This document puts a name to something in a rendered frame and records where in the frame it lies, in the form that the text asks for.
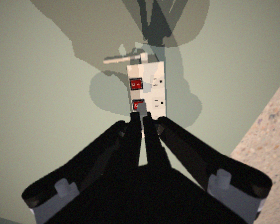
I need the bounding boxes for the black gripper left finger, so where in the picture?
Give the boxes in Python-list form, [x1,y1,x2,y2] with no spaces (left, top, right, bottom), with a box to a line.
[21,103,143,224]

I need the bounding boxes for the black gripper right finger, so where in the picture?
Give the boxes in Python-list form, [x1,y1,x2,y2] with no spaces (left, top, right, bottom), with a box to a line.
[141,103,273,224]

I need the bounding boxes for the white power strip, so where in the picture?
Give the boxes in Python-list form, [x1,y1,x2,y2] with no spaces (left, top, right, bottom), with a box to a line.
[103,53,166,120]

